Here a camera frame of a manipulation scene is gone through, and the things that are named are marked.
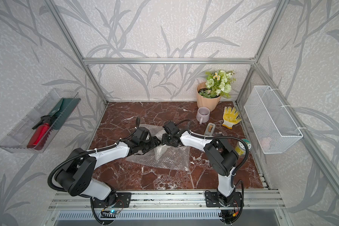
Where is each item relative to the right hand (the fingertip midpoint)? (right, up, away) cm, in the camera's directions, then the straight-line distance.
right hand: (163, 141), depth 92 cm
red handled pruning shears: (-49, +10, -32) cm, 60 cm away
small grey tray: (+32, +7, +7) cm, 34 cm away
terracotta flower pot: (+30, +30, +8) cm, 43 cm away
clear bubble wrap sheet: (+5, -10, -3) cm, 11 cm away
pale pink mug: (+28, +18, +11) cm, 35 cm away
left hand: (-3, -1, -2) cm, 4 cm away
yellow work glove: (+51, +15, +20) cm, 57 cm away
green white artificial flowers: (+37, +39, +3) cm, 53 cm away
